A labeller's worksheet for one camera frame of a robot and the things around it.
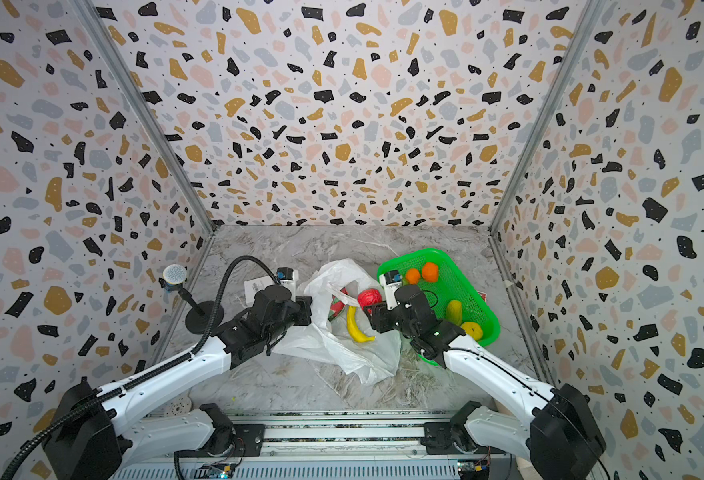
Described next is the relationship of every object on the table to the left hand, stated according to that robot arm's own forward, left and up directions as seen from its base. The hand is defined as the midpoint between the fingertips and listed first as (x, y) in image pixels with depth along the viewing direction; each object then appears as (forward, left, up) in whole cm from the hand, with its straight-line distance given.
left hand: (314, 294), depth 79 cm
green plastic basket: (+13, -42, -16) cm, 47 cm away
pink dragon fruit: (+3, -5, -12) cm, 13 cm away
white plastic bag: (-12, -5, -5) cm, 13 cm away
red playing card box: (+9, -53, -17) cm, 56 cm away
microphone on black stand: (+4, +38, -17) cm, 42 cm away
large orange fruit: (+18, -36, -15) cm, 43 cm away
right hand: (-2, -14, -1) cm, 14 cm away
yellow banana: (-3, -11, -17) cm, 21 cm away
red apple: (-1, -14, 0) cm, 14 cm away
